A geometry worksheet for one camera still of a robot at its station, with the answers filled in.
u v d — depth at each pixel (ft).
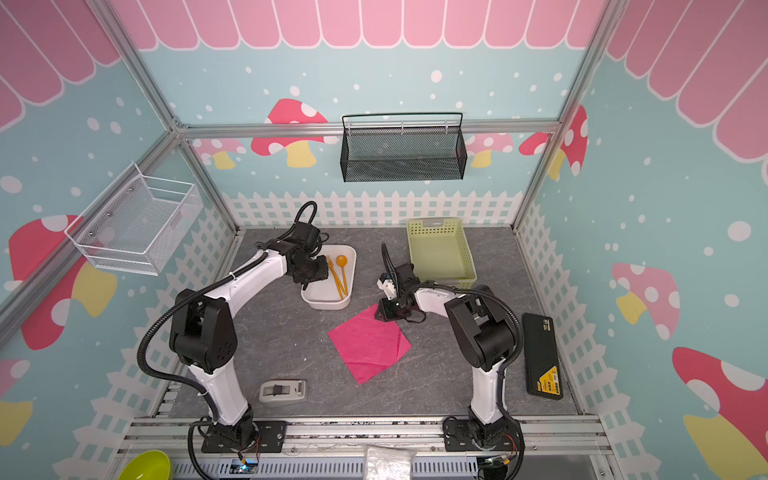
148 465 2.24
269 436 2.44
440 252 3.68
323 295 3.27
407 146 3.03
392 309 2.80
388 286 2.96
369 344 2.94
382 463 2.24
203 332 1.62
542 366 2.72
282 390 2.60
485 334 1.70
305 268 2.53
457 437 2.42
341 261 3.57
